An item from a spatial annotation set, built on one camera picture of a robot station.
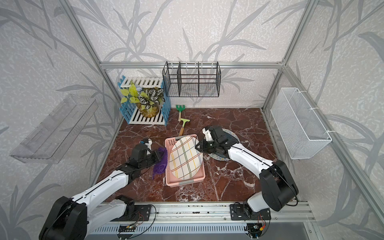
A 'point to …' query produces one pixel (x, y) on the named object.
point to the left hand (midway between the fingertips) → (165, 152)
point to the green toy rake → (180, 108)
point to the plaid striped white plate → (185, 160)
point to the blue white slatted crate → (129, 109)
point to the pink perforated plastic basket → (171, 180)
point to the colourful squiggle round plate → (221, 158)
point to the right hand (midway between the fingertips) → (195, 146)
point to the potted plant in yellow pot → (148, 100)
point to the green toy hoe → (182, 130)
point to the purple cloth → (160, 168)
